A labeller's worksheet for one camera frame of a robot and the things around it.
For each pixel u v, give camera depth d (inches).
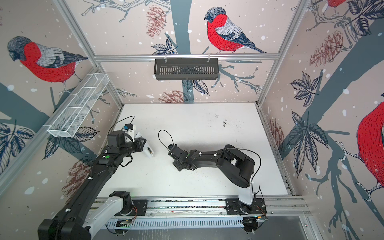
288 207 29.7
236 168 18.6
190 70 41.7
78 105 30.6
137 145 28.1
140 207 28.8
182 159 26.9
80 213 16.3
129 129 27.7
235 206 28.8
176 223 27.5
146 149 31.9
